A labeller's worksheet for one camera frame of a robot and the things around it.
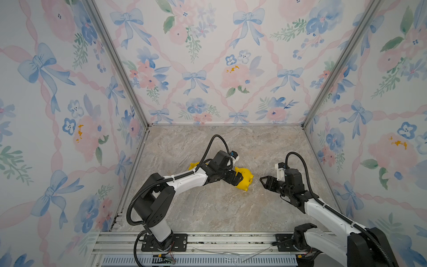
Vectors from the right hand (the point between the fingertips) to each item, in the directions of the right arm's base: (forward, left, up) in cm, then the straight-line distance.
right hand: (264, 179), depth 87 cm
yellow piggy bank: (0, +9, +1) cm, 9 cm away
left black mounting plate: (-29, +43, -5) cm, 52 cm away
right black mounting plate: (-28, -5, -5) cm, 29 cm away
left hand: (+2, +14, +3) cm, 15 cm away
